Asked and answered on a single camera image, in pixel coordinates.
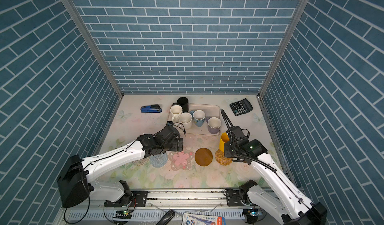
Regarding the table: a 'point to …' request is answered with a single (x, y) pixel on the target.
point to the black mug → (184, 102)
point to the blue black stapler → (152, 108)
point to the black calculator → (241, 107)
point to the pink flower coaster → (181, 159)
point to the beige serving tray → (211, 110)
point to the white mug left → (175, 110)
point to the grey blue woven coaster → (159, 160)
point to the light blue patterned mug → (199, 117)
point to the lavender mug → (214, 124)
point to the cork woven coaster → (219, 156)
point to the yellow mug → (223, 139)
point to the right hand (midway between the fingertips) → (226, 147)
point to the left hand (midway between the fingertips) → (178, 143)
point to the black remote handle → (166, 217)
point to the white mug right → (185, 118)
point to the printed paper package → (190, 219)
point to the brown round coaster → (203, 156)
